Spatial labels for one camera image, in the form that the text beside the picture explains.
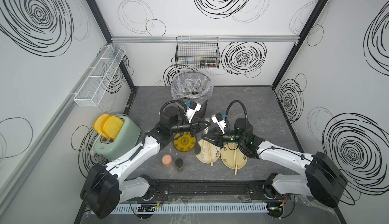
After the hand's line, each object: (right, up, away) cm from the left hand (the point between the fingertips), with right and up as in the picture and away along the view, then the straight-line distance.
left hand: (209, 124), depth 69 cm
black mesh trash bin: (-3, +3, +28) cm, 28 cm away
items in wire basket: (+2, +33, +20) cm, 39 cm away
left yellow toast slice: (-54, -1, +6) cm, 55 cm away
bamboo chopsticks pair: (+16, -21, +14) cm, 30 cm away
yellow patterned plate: (-12, -15, +22) cm, 30 cm away
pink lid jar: (-20, -20, +5) cm, 28 cm away
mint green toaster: (-48, -13, +4) cm, 50 cm away
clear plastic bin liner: (-9, +21, +27) cm, 35 cm away
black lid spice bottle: (-14, -20, +5) cm, 25 cm away
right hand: (-3, -7, +1) cm, 7 cm away
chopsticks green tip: (+2, -20, +16) cm, 26 cm away
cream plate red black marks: (+12, -21, +16) cm, 30 cm away
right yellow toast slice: (-48, -2, +6) cm, 49 cm away
